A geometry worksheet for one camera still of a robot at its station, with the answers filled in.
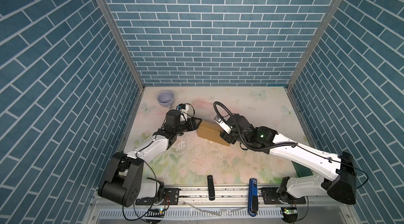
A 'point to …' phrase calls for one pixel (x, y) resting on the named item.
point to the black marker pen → (210, 187)
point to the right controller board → (290, 211)
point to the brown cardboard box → (211, 131)
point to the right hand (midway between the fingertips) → (223, 123)
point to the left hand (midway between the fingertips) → (198, 121)
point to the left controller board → (155, 213)
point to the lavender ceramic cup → (165, 98)
